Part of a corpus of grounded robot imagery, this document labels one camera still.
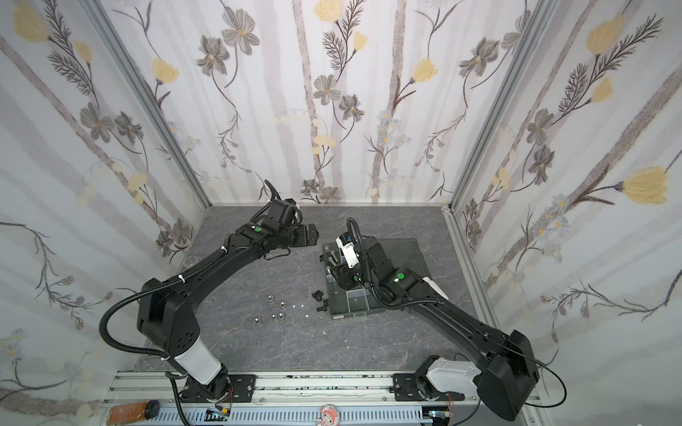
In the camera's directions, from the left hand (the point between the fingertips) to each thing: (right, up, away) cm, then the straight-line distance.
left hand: (311, 233), depth 85 cm
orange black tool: (-44, -46, -18) cm, 66 cm away
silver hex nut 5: (-10, -28, +3) cm, 30 cm away
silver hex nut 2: (-11, -25, +5) cm, 27 cm away
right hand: (+10, -9, -10) cm, 17 cm away
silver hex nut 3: (-18, -29, +1) cm, 34 cm away
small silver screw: (-2, -28, +3) cm, 28 cm away
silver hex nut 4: (-13, -28, +2) cm, 31 cm away
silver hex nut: (-15, -23, +5) cm, 28 cm away
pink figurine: (+7, -47, -18) cm, 51 cm away
